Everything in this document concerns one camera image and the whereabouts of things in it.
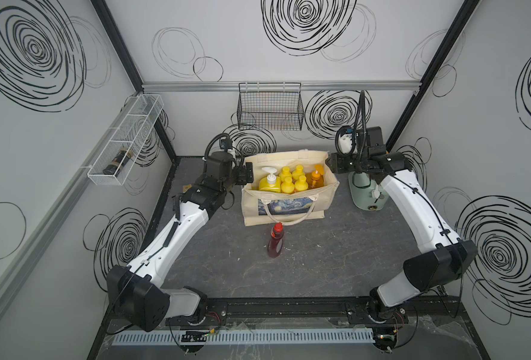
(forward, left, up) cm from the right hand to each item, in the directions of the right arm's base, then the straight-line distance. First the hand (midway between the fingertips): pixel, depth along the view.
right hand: (334, 159), depth 77 cm
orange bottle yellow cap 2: (+2, +11, -9) cm, 15 cm away
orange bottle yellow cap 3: (-5, +16, -10) cm, 19 cm away
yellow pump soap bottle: (-4, +22, -9) cm, 24 cm away
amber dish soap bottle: (0, +5, -12) cm, 13 cm away
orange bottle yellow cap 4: (-3, +10, -11) cm, 15 cm away
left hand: (-2, +33, 0) cm, 33 cm away
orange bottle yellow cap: (+1, +16, -9) cm, 19 cm away
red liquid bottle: (-23, +20, -17) cm, 35 cm away
